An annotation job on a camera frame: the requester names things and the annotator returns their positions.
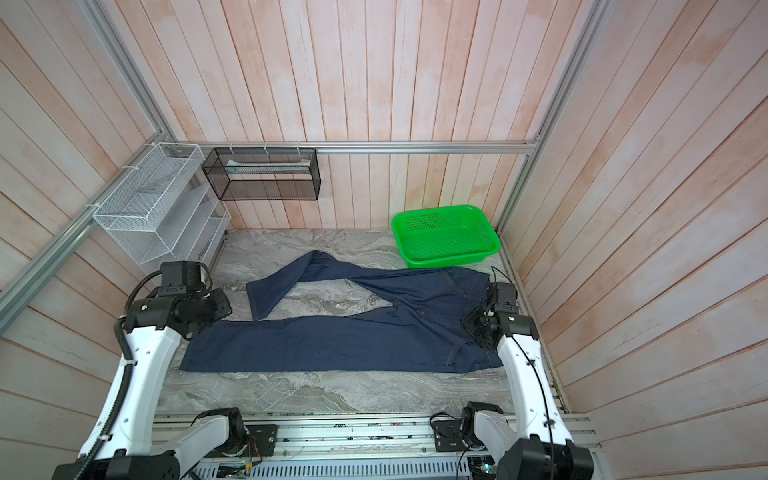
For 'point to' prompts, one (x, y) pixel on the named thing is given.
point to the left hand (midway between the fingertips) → (226, 312)
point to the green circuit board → (231, 470)
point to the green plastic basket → (445, 237)
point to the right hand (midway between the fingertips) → (467, 321)
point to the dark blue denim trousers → (423, 330)
